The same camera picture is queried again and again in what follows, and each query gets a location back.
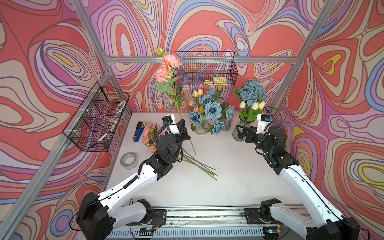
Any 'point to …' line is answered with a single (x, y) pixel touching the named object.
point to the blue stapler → (139, 129)
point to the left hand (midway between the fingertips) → (186, 120)
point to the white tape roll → (129, 160)
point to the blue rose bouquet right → (252, 96)
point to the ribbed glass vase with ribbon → (239, 132)
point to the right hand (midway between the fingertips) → (243, 130)
